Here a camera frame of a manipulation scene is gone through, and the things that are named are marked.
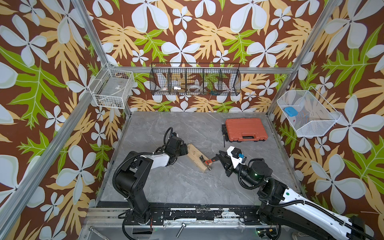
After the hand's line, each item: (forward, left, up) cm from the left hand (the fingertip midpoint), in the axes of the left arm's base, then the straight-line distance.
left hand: (183, 148), depth 98 cm
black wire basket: (+36, -8, +29) cm, 47 cm away
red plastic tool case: (+14, -44, +2) cm, 46 cm away
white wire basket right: (+6, -71, +26) cm, 76 cm away
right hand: (-18, -18, +25) cm, 35 cm away
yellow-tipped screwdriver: (+14, -29, -1) cm, 32 cm away
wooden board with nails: (-6, -7, +2) cm, 9 cm away
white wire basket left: (+20, +41, +32) cm, 56 cm away
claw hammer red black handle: (-12, -16, +5) cm, 21 cm away
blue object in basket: (+11, -64, +24) cm, 69 cm away
